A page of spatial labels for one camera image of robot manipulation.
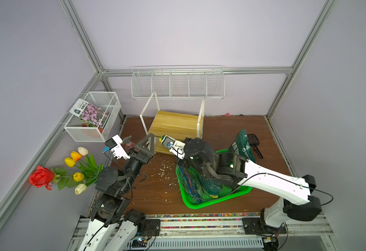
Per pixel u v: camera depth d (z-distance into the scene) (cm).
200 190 74
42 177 50
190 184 68
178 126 89
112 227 44
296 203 41
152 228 74
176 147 47
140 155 50
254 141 102
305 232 74
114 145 50
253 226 74
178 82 99
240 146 69
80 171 65
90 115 73
